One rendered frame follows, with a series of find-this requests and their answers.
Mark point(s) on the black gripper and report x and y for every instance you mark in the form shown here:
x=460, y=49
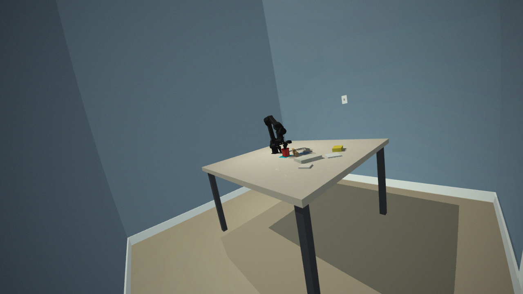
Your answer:
x=285, y=143

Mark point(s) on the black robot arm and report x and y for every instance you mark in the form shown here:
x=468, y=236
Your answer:
x=280, y=130

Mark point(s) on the yellow rectangular block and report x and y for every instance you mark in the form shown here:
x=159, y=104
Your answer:
x=337, y=148

